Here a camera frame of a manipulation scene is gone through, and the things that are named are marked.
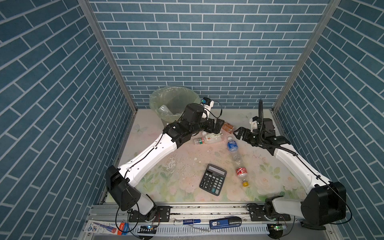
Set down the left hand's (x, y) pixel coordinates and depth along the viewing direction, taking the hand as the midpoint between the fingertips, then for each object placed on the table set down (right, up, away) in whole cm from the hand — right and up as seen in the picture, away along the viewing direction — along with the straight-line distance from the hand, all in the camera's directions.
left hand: (217, 119), depth 71 cm
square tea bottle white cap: (-30, +6, +18) cm, 35 cm away
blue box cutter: (+3, -48, -3) cm, 48 cm away
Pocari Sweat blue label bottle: (+12, -16, +23) cm, 31 cm away
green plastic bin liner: (-29, +12, +29) cm, 42 cm away
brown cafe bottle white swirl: (+12, -5, +32) cm, 35 cm away
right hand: (+13, -8, +12) cm, 20 cm away
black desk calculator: (-1, -34, +12) cm, 36 cm away
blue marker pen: (-19, -49, 0) cm, 53 cm away
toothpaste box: (-52, -51, -2) cm, 73 cm away
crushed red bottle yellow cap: (+16, -29, +11) cm, 35 cm away
